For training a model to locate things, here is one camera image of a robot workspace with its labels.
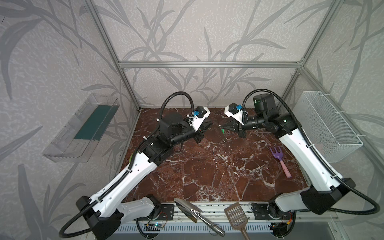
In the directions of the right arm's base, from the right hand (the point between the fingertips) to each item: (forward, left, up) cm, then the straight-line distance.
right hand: (223, 120), depth 65 cm
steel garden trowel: (-31, +14, -34) cm, 48 cm away
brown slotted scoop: (-33, -7, -34) cm, 48 cm away
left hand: (-2, +5, +4) cm, 6 cm away
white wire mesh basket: (-3, -44, -2) cm, 44 cm away
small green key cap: (-4, 0, -3) cm, 5 cm away
